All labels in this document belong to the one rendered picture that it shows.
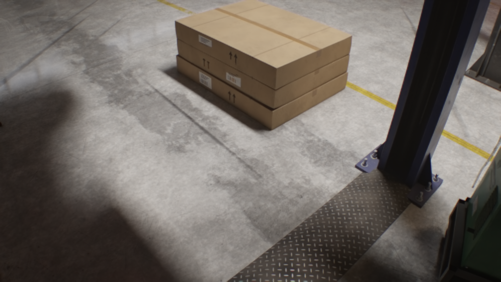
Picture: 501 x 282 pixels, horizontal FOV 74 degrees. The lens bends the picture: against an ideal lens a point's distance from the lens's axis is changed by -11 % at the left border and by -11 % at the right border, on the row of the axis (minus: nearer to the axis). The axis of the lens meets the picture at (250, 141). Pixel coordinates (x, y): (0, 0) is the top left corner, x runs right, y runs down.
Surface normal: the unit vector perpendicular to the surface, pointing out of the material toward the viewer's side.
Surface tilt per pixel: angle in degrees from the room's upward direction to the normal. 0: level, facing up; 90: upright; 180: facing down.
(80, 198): 0
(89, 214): 0
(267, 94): 90
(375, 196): 0
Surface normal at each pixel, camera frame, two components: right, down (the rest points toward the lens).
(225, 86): -0.73, 0.37
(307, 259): 0.03, -0.78
